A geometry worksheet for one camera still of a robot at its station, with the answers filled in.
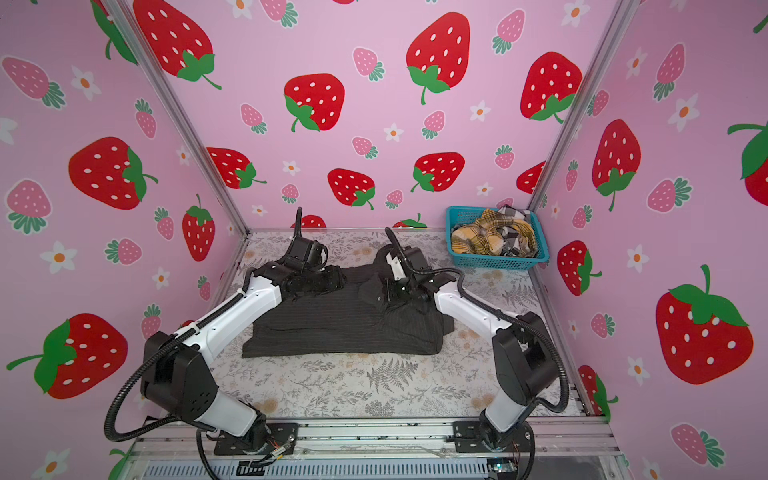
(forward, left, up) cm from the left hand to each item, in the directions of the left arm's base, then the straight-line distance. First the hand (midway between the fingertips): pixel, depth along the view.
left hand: (342, 280), depth 85 cm
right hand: (-1, -11, -3) cm, 11 cm away
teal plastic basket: (+40, -42, -10) cm, 59 cm away
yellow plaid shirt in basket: (+24, -47, -6) cm, 53 cm away
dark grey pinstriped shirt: (-4, -2, -17) cm, 17 cm away
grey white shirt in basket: (+23, -56, -5) cm, 61 cm away
